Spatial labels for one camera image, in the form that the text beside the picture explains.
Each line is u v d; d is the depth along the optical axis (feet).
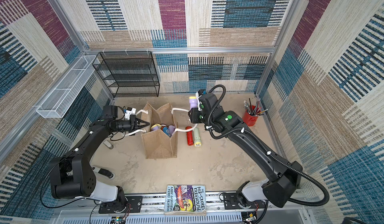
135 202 2.45
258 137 1.47
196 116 2.08
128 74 3.58
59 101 2.34
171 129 3.02
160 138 2.60
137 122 2.51
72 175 1.41
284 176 1.27
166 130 2.93
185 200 2.39
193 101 2.33
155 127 2.92
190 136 3.08
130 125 2.43
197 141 2.99
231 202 2.39
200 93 2.10
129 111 2.61
